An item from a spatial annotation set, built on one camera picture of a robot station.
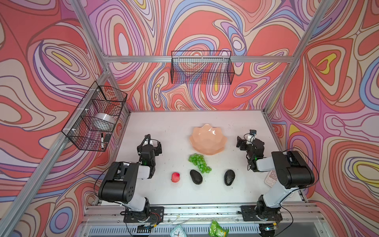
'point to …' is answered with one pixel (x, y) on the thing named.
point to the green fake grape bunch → (199, 160)
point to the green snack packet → (216, 230)
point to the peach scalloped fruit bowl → (208, 140)
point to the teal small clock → (178, 231)
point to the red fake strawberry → (175, 177)
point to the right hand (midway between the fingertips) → (245, 139)
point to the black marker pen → (102, 141)
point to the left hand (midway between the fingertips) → (151, 141)
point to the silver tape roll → (104, 121)
